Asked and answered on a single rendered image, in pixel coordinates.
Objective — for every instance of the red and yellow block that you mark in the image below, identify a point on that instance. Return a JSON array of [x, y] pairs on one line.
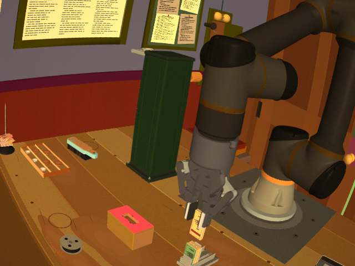
[[240, 147]]

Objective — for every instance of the tan block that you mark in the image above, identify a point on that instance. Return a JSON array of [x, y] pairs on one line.
[[244, 158]]

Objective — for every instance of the grey mounting plate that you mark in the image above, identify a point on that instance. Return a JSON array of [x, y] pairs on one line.
[[305, 227]]

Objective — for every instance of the yellow card ticket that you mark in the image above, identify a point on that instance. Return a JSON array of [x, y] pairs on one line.
[[197, 227]]

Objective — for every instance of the black paper spike with slips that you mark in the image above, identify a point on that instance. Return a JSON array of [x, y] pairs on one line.
[[6, 144]]

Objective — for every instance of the orange ball knob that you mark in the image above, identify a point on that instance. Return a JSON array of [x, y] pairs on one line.
[[349, 158]]

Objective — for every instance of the orange round knob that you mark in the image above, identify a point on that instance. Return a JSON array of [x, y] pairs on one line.
[[197, 78]]

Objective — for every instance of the black door latch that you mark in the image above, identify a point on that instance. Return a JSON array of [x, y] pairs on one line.
[[259, 109]]

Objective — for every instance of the wooden coin tray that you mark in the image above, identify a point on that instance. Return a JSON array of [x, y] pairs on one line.
[[52, 171]]

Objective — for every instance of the cream flat lever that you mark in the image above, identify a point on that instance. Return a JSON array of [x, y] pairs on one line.
[[140, 51]]

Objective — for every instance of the green rod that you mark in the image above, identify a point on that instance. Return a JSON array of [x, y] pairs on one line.
[[348, 198]]

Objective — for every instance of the green notice board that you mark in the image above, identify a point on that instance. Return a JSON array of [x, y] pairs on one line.
[[173, 23]]

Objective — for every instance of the teal backed brush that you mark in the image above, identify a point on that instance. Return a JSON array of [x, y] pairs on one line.
[[81, 148]]

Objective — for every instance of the silver coin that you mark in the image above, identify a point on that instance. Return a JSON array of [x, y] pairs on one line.
[[27, 151], [34, 159], [42, 168]]

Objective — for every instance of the yellow timetable poster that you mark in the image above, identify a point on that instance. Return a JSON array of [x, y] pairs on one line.
[[73, 19]]

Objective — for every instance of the dark grey ribbon spool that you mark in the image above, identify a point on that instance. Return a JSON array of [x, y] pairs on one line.
[[71, 243]]

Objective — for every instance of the dark grey flat device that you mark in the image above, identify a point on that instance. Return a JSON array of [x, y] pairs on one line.
[[326, 261]]

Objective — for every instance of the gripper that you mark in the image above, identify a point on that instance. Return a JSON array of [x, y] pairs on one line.
[[212, 149]]

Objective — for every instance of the dark green tall cabinet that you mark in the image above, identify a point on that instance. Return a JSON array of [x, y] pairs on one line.
[[161, 116]]

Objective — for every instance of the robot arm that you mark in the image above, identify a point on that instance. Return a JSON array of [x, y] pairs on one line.
[[222, 91]]

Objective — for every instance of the olive wall telephone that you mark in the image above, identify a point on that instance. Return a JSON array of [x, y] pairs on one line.
[[222, 30]]

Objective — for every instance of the grey ticket rack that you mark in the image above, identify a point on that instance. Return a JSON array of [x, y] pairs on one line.
[[206, 257]]

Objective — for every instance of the green and cream card ticket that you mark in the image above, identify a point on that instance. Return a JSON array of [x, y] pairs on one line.
[[192, 252]]

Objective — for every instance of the orange box with pink top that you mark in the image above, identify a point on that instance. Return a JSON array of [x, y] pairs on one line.
[[130, 227]]

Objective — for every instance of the brown wooden door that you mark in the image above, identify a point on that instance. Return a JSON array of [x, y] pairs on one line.
[[305, 116]]

